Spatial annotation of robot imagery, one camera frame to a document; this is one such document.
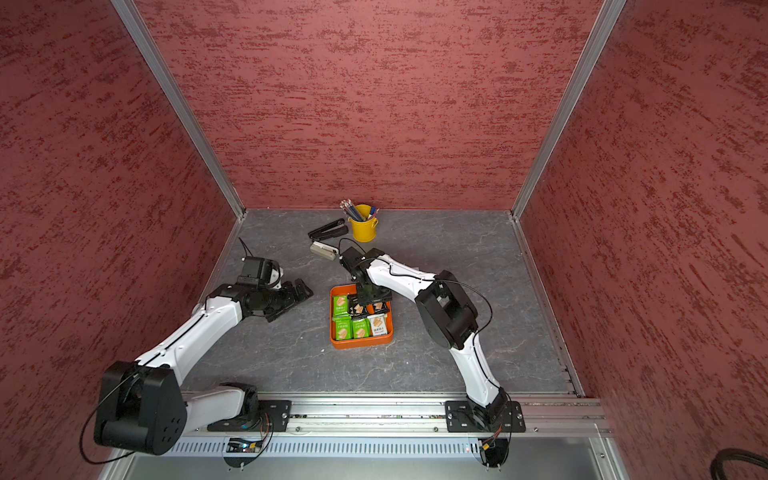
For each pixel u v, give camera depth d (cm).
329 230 113
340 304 92
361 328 86
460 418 74
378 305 92
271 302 71
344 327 87
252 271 68
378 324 87
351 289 92
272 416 75
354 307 90
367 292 80
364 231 108
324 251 107
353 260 77
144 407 40
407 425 74
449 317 53
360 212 107
